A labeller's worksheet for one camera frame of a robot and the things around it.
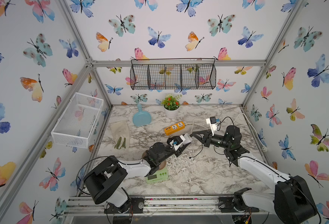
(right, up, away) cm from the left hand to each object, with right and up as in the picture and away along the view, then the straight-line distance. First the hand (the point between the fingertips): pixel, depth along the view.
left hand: (187, 137), depth 76 cm
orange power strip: (-6, +4, +27) cm, 28 cm away
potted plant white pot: (-8, +14, +32) cm, 36 cm away
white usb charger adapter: (0, -1, -2) cm, 2 cm away
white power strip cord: (+56, -11, +20) cm, 60 cm away
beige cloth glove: (-46, +2, +28) cm, 54 cm away
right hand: (+3, +2, -3) cm, 5 cm away
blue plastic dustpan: (-32, +11, +35) cm, 49 cm away
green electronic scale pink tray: (-15, -23, +6) cm, 28 cm away
